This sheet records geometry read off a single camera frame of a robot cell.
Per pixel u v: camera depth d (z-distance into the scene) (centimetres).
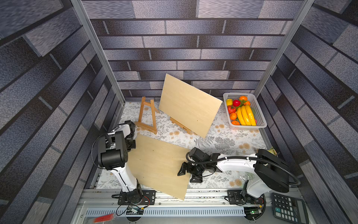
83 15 71
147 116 110
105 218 68
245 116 99
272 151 87
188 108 90
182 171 73
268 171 44
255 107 106
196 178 73
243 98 111
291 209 68
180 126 100
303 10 71
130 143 81
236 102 107
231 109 107
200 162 66
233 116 104
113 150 51
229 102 110
